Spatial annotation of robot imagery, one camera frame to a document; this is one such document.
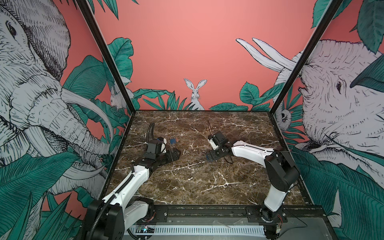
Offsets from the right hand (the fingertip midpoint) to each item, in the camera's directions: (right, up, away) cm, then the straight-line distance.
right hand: (211, 152), depth 92 cm
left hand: (-21, +2, -8) cm, 23 cm away
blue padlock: (-26, +6, +12) cm, 30 cm away
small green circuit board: (-35, -32, -22) cm, 53 cm away
